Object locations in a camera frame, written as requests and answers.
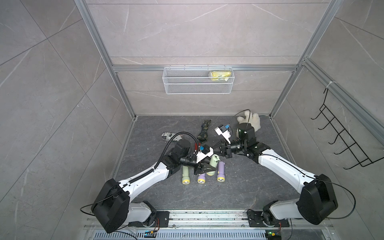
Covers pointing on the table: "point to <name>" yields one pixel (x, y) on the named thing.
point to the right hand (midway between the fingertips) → (211, 152)
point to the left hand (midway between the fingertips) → (215, 163)
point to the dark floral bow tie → (202, 136)
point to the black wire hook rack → (363, 159)
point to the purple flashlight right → (221, 176)
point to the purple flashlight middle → (201, 178)
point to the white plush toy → (253, 119)
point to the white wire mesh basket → (195, 81)
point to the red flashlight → (195, 146)
